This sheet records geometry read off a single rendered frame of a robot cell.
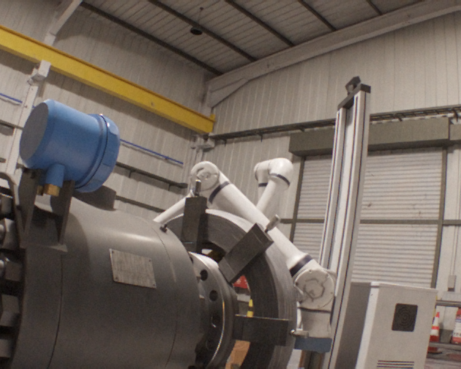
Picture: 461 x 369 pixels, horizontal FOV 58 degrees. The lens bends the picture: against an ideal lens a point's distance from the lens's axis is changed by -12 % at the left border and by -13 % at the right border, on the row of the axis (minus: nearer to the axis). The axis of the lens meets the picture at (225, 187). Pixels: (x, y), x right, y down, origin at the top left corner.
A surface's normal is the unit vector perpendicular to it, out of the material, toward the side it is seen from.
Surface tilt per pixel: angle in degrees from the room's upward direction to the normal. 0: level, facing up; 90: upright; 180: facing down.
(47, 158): 139
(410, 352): 90
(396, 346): 90
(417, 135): 90
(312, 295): 97
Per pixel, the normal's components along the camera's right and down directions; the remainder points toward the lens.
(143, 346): 0.74, 0.11
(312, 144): -0.70, -0.26
